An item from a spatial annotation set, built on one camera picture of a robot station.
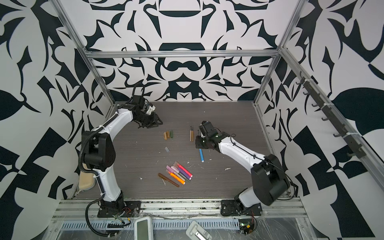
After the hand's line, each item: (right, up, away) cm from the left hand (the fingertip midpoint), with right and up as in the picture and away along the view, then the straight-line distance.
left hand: (160, 121), depth 91 cm
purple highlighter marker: (+13, -29, -6) cm, 32 cm away
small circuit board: (+44, -49, -20) cm, 69 cm away
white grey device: (+20, -48, -24) cm, 58 cm away
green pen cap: (+5, -9, +11) cm, 15 cm away
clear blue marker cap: (+3, -18, +3) cm, 19 cm away
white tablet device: (-3, -47, -25) cm, 53 cm away
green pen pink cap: (+10, -28, -4) cm, 30 cm away
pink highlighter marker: (+12, -26, -4) cm, 29 cm away
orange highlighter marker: (+11, -31, -8) cm, 34 cm away
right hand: (+22, -11, -4) cm, 26 cm away
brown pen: (+4, -31, -8) cm, 32 cm away
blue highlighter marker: (+25, -21, 0) cm, 32 cm away
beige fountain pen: (+18, -10, +10) cm, 23 cm away
